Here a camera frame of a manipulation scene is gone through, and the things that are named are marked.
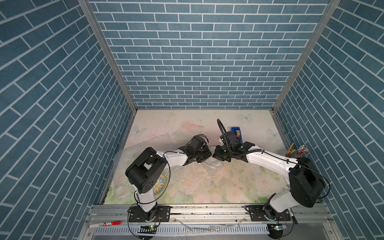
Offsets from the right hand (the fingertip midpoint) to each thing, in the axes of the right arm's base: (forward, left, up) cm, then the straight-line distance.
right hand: (212, 155), depth 85 cm
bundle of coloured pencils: (+3, -45, +4) cm, 46 cm away
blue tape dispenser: (+22, -14, -4) cm, 26 cm away
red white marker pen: (-36, +50, -8) cm, 62 cm away
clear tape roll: (+18, -16, -2) cm, 25 cm away
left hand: (+3, -3, -4) cm, 5 cm away
